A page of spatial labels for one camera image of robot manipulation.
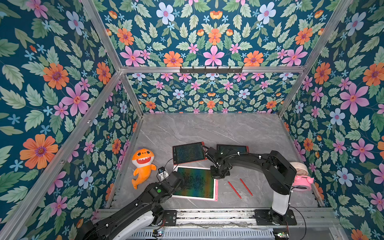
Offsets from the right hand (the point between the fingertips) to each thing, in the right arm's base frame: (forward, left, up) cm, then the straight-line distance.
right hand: (216, 175), depth 87 cm
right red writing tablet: (+20, -18, -2) cm, 26 cm away
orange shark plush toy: (+5, +43, +8) cm, 44 cm away
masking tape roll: (+1, -46, +9) cm, 46 cm away
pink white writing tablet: (-5, +11, 0) cm, 12 cm away
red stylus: (-7, -18, -2) cm, 19 cm away
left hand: (-6, +21, 0) cm, 22 cm away
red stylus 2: (-4, -7, -2) cm, 8 cm away
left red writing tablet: (+14, +18, 0) cm, 23 cm away
